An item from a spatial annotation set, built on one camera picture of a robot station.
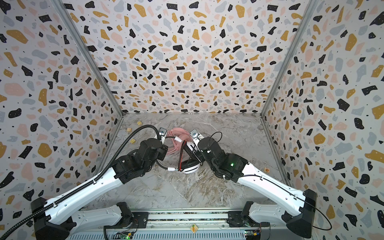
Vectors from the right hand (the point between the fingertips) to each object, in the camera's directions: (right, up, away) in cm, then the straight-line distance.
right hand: (199, 138), depth 69 cm
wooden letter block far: (-46, +8, +45) cm, 65 cm away
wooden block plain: (-52, +3, +41) cm, 66 cm away
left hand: (-18, 0, +3) cm, 18 cm away
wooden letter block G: (-47, -4, +34) cm, 58 cm away
